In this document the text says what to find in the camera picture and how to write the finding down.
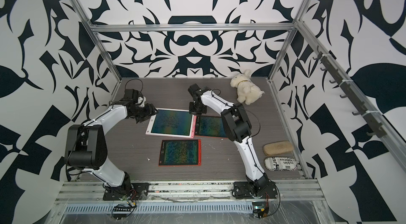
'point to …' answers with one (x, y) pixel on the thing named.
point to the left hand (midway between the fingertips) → (153, 111)
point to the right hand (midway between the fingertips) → (193, 110)
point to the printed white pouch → (280, 164)
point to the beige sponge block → (277, 147)
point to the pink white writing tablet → (173, 122)
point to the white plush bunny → (248, 92)
